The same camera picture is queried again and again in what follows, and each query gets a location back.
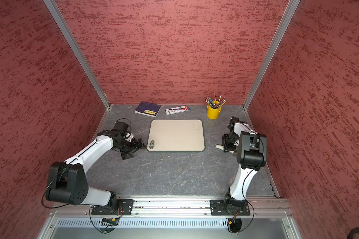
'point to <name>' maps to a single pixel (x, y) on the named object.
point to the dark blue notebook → (148, 108)
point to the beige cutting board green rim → (175, 135)
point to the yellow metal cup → (212, 113)
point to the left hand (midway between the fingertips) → (140, 154)
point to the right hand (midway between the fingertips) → (221, 145)
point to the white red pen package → (177, 109)
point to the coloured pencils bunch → (214, 105)
